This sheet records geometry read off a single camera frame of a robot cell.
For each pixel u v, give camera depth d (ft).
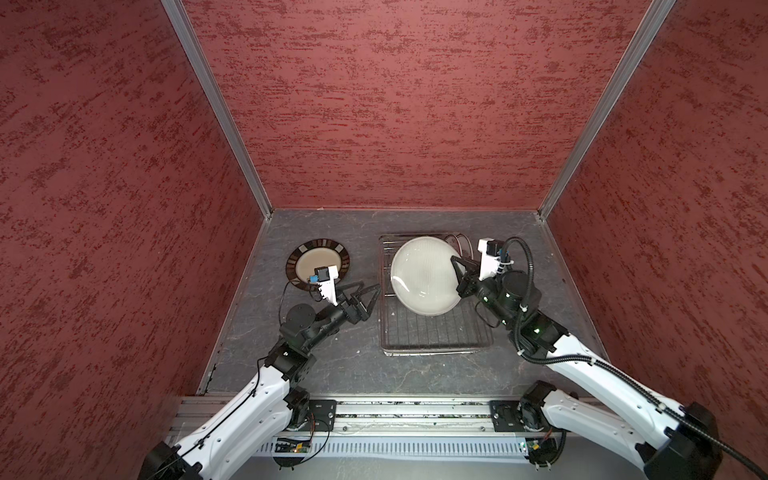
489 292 2.03
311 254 3.49
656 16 2.34
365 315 2.08
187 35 2.43
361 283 2.47
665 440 1.32
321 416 2.44
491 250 2.02
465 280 2.07
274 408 1.75
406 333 2.85
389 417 2.48
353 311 2.10
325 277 2.14
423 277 2.46
